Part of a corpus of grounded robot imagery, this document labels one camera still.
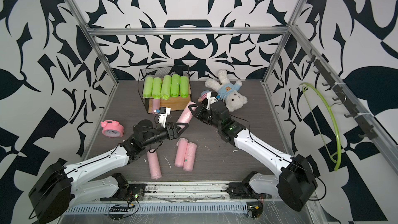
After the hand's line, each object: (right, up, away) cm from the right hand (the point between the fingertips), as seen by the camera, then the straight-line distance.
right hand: (189, 106), depth 74 cm
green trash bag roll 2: (-20, +9, +15) cm, 26 cm away
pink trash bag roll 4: (-5, -22, +11) cm, 26 cm away
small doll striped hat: (+7, +5, +30) cm, 31 cm away
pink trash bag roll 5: (0, -27, +7) cm, 28 cm away
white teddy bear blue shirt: (+24, +7, +28) cm, 37 cm away
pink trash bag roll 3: (-17, -32, +4) cm, 36 cm away
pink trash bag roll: (-23, -1, +25) cm, 34 cm away
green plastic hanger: (+56, -20, -17) cm, 61 cm away
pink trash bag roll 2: (-1, -4, -1) cm, 5 cm away
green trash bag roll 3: (-14, +10, +15) cm, 23 cm away
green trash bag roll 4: (-9, +11, +17) cm, 22 cm away
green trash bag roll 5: (-4, +10, +16) cm, 20 cm away
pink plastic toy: (-43, -14, +12) cm, 47 cm away
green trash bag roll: (-25, +10, +16) cm, 31 cm away
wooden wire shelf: (-11, 0, +30) cm, 32 cm away
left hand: (-2, -7, -1) cm, 8 cm away
